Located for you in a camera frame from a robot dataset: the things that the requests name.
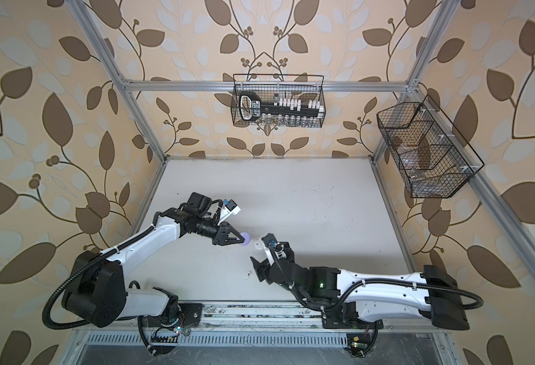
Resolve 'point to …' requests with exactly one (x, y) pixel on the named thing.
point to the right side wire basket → (433, 158)
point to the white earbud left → (248, 274)
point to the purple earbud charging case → (245, 235)
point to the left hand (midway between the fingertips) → (238, 237)
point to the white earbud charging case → (259, 245)
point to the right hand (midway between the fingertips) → (262, 252)
